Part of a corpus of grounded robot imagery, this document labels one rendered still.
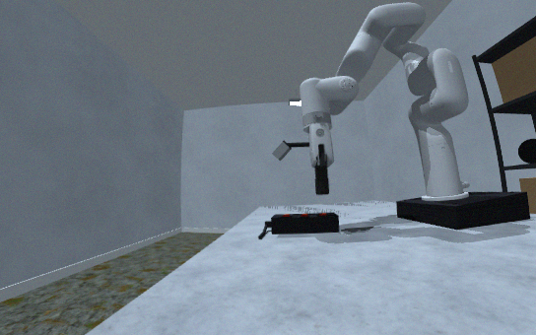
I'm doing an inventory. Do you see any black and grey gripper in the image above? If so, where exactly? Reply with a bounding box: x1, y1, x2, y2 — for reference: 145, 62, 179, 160
303, 122, 334, 195

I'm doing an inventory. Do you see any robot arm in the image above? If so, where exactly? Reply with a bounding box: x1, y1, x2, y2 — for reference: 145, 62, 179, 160
300, 3, 470, 201

